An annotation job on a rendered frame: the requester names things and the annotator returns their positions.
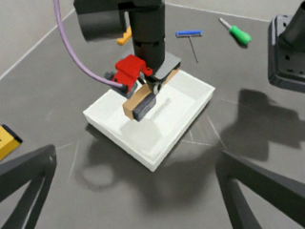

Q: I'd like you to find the green-handled screwdriver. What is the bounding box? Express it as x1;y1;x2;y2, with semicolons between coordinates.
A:
219;17;252;45

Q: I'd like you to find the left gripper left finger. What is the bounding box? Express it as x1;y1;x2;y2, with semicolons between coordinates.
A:
0;144;57;229

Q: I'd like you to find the blue t-handle hex key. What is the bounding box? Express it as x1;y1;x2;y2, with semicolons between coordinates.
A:
176;31;202;55

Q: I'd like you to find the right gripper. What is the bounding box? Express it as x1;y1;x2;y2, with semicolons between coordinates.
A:
112;33;181;96

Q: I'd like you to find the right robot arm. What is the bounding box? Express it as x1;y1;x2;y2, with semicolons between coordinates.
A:
73;0;305;82

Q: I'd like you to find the orange flat bar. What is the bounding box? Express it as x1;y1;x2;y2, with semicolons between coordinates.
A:
117;28;132;45

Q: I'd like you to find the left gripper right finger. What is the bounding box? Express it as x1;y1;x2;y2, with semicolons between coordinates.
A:
215;150;305;229

